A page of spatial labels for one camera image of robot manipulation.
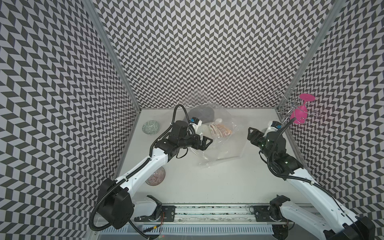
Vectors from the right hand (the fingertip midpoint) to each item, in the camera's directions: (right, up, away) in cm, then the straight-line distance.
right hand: (252, 133), depth 77 cm
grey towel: (-25, +12, +34) cm, 44 cm away
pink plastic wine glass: (+28, +11, +5) cm, 31 cm away
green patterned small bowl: (-63, +2, +28) cm, 69 cm away
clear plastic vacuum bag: (-6, -10, +15) cm, 19 cm away
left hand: (-25, -4, -1) cm, 25 cm away
